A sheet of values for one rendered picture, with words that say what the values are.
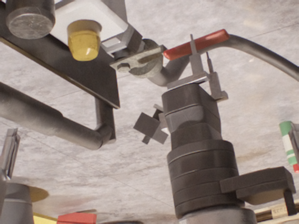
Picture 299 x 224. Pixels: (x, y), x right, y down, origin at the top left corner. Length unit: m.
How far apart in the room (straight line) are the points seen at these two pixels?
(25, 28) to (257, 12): 1.06
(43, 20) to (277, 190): 0.28
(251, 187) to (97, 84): 0.26
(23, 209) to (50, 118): 2.17
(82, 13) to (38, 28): 0.08
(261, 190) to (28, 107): 0.25
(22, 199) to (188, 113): 2.23
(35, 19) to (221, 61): 1.26
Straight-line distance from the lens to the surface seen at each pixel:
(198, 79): 0.52
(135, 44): 0.63
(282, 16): 1.51
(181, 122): 0.52
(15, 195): 2.69
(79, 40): 0.54
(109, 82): 0.66
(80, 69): 0.61
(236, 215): 0.48
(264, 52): 1.12
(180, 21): 1.41
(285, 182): 0.48
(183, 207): 0.50
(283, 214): 4.43
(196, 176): 0.49
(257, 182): 0.48
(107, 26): 0.56
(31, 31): 0.48
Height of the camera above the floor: 0.78
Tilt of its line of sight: 23 degrees down
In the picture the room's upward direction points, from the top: 171 degrees clockwise
